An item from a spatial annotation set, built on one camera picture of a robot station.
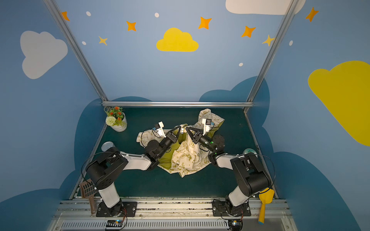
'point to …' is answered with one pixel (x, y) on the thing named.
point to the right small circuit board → (236, 225)
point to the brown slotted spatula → (88, 189)
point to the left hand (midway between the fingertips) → (180, 126)
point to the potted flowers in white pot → (116, 118)
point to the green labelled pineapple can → (249, 150)
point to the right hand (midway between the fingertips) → (187, 127)
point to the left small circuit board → (114, 223)
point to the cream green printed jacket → (187, 153)
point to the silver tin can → (106, 146)
